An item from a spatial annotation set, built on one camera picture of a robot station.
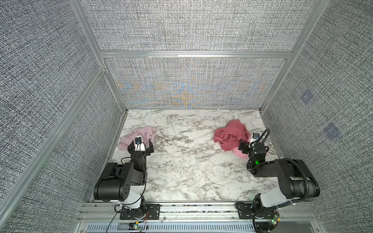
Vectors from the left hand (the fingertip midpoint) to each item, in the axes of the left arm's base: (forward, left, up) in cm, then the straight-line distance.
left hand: (141, 140), depth 89 cm
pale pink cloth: (+8, -2, -4) cm, 9 cm away
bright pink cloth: (-8, -61, -8) cm, 62 cm away
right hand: (-1, -68, -3) cm, 69 cm away
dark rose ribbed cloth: (+4, -57, -5) cm, 57 cm away
